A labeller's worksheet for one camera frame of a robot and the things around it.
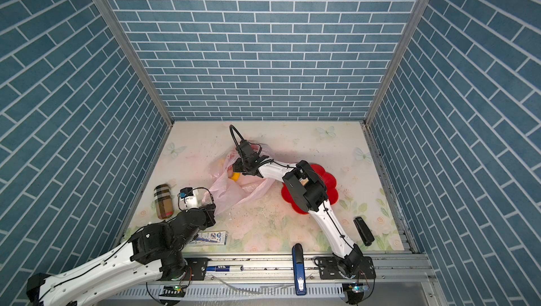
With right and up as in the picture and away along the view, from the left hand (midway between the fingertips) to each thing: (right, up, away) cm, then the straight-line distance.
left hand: (224, 209), depth 75 cm
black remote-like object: (+53, -11, +3) cm, 54 cm away
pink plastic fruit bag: (-1, +5, +5) cm, 7 cm away
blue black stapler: (+27, -19, -4) cm, 33 cm away
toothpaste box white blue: (-6, -12, +4) cm, 14 cm away
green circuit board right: (+47, -26, -4) cm, 54 cm away
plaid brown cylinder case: (-28, 0, +12) cm, 31 cm away
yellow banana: (0, +9, +20) cm, 22 cm away
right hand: (-2, +13, +25) cm, 28 cm away
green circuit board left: (-16, -27, -3) cm, 32 cm away
